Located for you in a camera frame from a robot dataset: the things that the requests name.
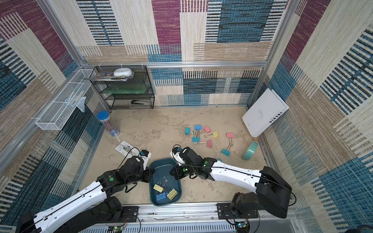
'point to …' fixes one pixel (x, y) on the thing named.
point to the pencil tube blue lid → (103, 116)
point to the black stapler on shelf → (138, 102)
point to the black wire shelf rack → (104, 75)
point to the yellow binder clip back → (214, 134)
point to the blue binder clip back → (197, 126)
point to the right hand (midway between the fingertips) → (169, 172)
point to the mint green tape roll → (250, 151)
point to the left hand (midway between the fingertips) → (155, 170)
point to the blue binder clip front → (161, 196)
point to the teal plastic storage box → (164, 189)
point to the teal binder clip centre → (195, 139)
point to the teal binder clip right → (226, 152)
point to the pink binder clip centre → (209, 143)
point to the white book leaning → (267, 108)
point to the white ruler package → (127, 149)
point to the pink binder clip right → (230, 135)
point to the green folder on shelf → (126, 89)
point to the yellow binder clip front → (172, 194)
